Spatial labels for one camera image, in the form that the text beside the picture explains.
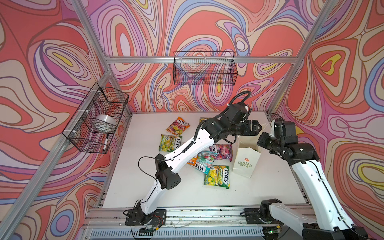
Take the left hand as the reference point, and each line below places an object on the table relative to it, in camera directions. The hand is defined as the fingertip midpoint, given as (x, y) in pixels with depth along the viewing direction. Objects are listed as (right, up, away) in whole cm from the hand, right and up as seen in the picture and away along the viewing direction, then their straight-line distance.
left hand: (257, 127), depth 66 cm
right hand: (+5, -7, +7) cm, 11 cm away
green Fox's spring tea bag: (-14, -28, +18) cm, 36 cm away
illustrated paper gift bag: (-2, -14, +8) cm, 16 cm away
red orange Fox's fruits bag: (-40, 0, +41) cm, 57 cm away
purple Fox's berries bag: (-9, -15, +27) cm, 32 cm away
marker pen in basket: (-72, -8, +6) cm, 73 cm away
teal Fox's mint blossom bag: (-22, -20, +22) cm, 37 cm away
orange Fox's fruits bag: (-29, -20, +22) cm, 42 cm away
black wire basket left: (-80, +14, +14) cm, 82 cm away
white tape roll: (-71, +2, +4) cm, 71 cm away
